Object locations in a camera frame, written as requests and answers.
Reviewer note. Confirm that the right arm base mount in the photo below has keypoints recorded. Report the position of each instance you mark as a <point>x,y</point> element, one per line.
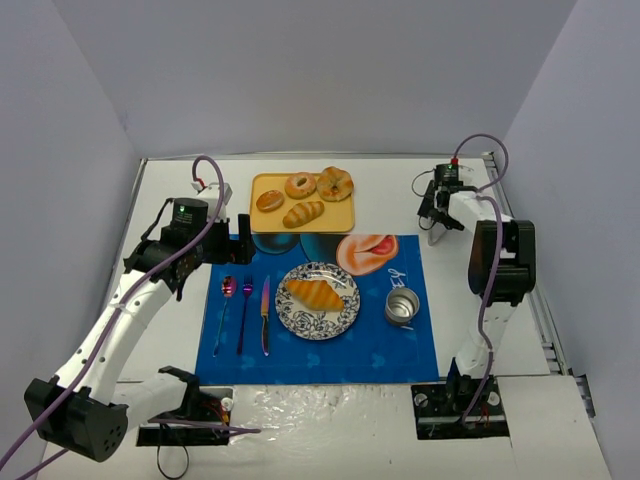
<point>438,414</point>

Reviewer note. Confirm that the large striped croissant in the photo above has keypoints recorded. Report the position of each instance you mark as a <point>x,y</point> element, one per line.
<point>316,295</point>

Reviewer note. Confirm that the glazed round bun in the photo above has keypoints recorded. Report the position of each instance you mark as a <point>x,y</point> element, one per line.
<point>270,200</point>

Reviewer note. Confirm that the yellow tray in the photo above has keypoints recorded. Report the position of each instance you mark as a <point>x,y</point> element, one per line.
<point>338,217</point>

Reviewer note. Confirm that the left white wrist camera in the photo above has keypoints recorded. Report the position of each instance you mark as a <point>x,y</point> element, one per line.
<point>211,193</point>

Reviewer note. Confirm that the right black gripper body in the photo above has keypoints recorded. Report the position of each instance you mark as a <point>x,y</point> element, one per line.
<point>439,211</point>

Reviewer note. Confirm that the ring bagel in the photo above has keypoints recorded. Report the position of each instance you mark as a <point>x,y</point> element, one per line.
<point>300,185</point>

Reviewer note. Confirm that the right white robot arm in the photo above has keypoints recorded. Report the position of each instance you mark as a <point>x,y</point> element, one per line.
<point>501,269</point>

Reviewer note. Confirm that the blue printed placemat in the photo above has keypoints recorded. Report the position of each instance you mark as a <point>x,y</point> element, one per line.
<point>370,351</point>

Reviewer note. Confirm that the metal cup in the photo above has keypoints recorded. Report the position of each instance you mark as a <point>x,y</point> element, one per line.
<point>401,306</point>

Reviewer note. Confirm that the iridescent knife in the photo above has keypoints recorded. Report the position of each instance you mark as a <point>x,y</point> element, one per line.
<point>264,311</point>

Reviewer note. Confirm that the small striped croissant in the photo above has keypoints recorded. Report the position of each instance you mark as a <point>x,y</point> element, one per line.
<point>303,213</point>

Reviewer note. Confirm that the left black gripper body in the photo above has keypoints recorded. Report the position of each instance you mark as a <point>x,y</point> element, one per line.
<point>242,239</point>

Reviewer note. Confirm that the blue floral plate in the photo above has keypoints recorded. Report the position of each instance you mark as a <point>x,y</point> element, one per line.
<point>318,325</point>

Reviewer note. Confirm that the iridescent fork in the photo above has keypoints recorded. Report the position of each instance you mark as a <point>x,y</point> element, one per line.
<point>247,290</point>

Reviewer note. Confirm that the twisted brown bread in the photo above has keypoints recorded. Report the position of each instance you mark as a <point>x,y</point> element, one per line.
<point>334,184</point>

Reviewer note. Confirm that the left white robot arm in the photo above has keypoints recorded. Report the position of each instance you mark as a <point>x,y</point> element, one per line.
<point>78,409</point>

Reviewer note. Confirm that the iridescent spoon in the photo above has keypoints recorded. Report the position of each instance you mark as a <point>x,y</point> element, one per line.
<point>228,288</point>

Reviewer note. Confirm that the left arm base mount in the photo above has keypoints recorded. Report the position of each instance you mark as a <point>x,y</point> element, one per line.
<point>214,406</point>

